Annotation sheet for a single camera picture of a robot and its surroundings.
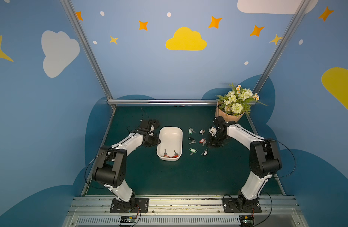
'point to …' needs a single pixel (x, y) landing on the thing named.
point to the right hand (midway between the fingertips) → (210, 144)
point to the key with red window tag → (203, 141)
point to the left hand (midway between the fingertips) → (158, 140)
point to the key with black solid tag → (193, 140)
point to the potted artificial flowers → (233, 104)
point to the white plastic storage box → (171, 146)
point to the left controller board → (128, 220)
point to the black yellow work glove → (154, 122)
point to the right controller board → (247, 221)
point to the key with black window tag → (204, 153)
